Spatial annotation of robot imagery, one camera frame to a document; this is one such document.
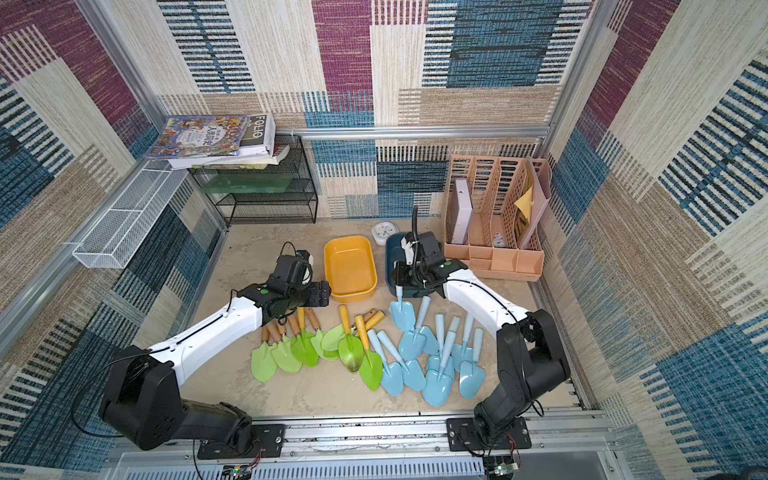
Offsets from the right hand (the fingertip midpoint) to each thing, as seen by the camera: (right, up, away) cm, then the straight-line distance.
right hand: (393, 272), depth 88 cm
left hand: (-22, -5, -1) cm, 22 cm away
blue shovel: (-1, -28, -5) cm, 28 cm away
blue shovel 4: (+6, -21, 0) cm, 22 cm away
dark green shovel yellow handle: (-12, -21, -3) cm, 25 cm away
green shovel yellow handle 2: (-6, -26, -3) cm, 27 cm away
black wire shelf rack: (-34, +24, +6) cm, 42 cm away
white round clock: (-4, +14, +27) cm, 30 cm away
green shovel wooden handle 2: (-31, -23, -1) cm, 39 cm away
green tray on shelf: (-48, +28, +12) cm, 57 cm away
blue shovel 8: (+20, -23, -1) cm, 31 cm away
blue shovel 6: (+12, -24, -3) cm, 27 cm away
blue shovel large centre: (+12, -30, -7) cm, 33 cm away
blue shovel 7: (+21, -28, -6) cm, 36 cm away
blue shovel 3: (+3, -11, -6) cm, 12 cm away
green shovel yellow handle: (-26, -21, 0) cm, 33 cm away
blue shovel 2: (+5, -27, -5) cm, 28 cm away
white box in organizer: (+23, +14, +11) cm, 29 cm away
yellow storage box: (-14, 0, +17) cm, 22 cm away
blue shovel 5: (+11, -20, -1) cm, 23 cm away
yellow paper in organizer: (+39, +20, +1) cm, 44 cm away
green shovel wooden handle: (-37, -26, -3) cm, 45 cm away
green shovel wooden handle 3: (-18, -23, -3) cm, 30 cm away
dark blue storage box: (+1, +5, +23) cm, 24 cm away
